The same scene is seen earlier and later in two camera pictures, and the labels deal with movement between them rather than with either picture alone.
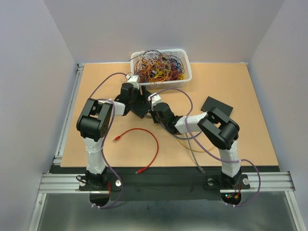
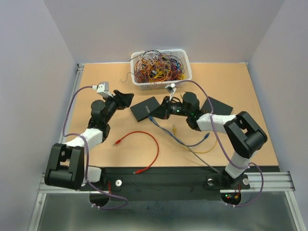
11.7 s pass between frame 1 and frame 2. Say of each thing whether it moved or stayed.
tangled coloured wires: stayed
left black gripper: moved
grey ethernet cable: moved
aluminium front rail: stayed
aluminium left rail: stayed
